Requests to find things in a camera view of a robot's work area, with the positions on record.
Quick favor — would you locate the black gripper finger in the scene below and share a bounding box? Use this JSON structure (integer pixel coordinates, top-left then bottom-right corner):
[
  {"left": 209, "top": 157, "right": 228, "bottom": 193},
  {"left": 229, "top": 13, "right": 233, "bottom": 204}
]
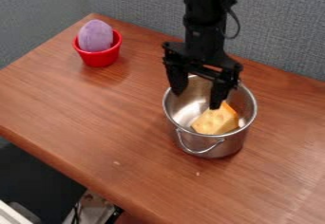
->
[
  {"left": 211, "top": 76, "right": 237, "bottom": 110},
  {"left": 164, "top": 62, "right": 188, "bottom": 96}
]

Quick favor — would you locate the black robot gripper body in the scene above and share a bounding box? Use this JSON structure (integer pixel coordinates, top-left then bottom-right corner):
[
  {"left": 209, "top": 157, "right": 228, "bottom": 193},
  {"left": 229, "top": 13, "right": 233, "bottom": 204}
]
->
[{"left": 162, "top": 19, "right": 243, "bottom": 83}]

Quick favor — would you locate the yellow cheese wedge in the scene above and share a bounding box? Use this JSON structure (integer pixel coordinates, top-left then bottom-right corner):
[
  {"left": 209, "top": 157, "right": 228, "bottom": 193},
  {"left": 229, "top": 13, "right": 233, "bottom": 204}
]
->
[{"left": 192, "top": 102, "right": 239, "bottom": 135}]

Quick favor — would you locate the metal pot with handle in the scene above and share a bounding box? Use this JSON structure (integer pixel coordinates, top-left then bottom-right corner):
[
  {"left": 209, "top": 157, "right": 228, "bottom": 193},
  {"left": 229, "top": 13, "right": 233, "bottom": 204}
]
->
[{"left": 162, "top": 75, "right": 259, "bottom": 159}]

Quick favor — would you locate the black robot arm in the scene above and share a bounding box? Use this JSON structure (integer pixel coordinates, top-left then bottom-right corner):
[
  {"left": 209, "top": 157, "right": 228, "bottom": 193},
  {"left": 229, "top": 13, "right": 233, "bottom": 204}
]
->
[{"left": 162, "top": 0, "right": 243, "bottom": 109}]

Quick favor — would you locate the red cup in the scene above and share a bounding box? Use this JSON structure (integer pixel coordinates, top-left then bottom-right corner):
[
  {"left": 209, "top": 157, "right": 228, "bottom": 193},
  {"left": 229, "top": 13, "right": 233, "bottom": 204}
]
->
[{"left": 73, "top": 30, "right": 122, "bottom": 67}]

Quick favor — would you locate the purple plush egg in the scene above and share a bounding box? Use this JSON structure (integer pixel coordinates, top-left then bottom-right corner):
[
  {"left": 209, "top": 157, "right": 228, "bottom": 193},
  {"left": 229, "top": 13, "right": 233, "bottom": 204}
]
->
[{"left": 78, "top": 19, "right": 113, "bottom": 52}]

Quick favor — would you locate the grey equipment under table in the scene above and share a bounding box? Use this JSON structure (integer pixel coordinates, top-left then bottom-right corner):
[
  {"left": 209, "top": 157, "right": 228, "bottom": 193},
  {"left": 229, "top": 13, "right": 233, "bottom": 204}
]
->
[{"left": 63, "top": 190, "right": 124, "bottom": 224}]

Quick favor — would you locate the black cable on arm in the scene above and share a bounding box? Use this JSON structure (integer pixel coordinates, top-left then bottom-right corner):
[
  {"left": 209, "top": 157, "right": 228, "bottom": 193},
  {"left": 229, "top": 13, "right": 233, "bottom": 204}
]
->
[{"left": 223, "top": 3, "right": 241, "bottom": 40}]

